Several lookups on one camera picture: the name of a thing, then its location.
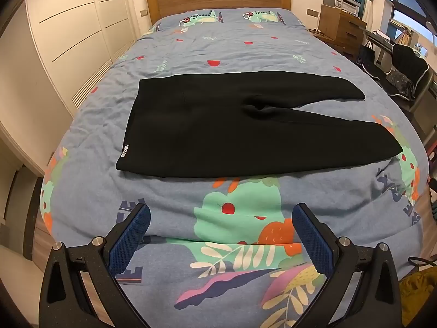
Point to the black pants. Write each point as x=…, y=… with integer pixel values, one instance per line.
x=211, y=126

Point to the white printer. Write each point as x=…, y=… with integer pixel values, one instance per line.
x=339, y=2

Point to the wooden dresser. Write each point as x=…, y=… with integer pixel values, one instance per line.
x=343, y=29

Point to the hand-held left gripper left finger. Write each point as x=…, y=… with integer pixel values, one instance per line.
x=131, y=235

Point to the white wardrobe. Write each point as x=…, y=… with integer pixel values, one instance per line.
x=68, y=24

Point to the yellow cloth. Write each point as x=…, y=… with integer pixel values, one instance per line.
x=418, y=297

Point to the dark patterned cloth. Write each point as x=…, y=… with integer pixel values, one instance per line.
x=399, y=81

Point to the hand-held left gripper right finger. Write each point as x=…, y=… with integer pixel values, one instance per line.
x=312, y=239

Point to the desk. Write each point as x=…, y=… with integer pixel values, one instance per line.
x=379, y=39

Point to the bed with blue patterned duvet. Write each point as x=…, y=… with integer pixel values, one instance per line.
x=239, y=54

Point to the black office chair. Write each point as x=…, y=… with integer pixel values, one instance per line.
x=408, y=63

